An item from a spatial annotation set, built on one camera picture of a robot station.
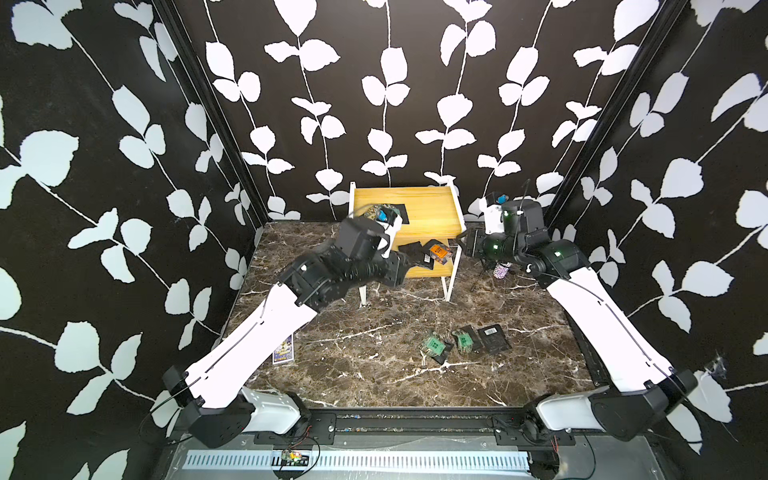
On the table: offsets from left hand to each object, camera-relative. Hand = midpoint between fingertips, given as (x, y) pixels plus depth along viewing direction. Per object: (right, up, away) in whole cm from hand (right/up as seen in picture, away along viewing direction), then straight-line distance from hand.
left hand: (405, 254), depth 64 cm
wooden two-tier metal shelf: (+8, +11, +12) cm, 18 cm away
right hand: (+14, +5, +8) cm, 17 cm away
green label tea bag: (+9, -28, +24) cm, 38 cm away
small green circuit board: (-27, -49, +6) cm, 56 cm away
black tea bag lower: (+5, 0, +26) cm, 27 cm away
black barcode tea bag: (+28, -27, +26) cm, 47 cm away
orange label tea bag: (+12, 0, +26) cm, 29 cm away
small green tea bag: (+19, -27, +25) cm, 42 cm away
